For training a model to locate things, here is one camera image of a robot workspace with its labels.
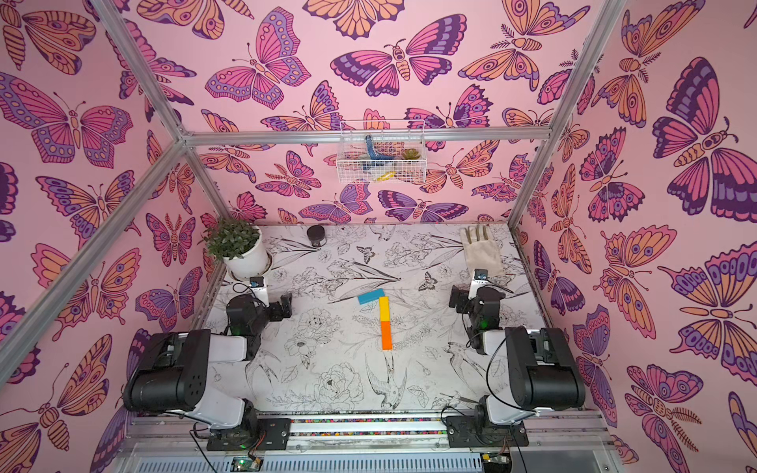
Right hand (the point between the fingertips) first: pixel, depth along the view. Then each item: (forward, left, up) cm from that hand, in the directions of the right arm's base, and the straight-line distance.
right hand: (472, 286), depth 94 cm
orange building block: (-14, +27, -8) cm, 32 cm away
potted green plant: (+7, +74, +11) cm, 75 cm away
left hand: (-3, +62, -1) cm, 62 cm away
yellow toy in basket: (+20, +28, +27) cm, 44 cm away
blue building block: (0, +34, -7) cm, 34 cm away
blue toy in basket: (+29, +32, +27) cm, 51 cm away
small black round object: (+24, +55, -3) cm, 60 cm away
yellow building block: (-5, +28, -7) cm, 29 cm away
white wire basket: (+33, +29, +28) cm, 52 cm away
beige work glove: (+20, -8, -7) cm, 23 cm away
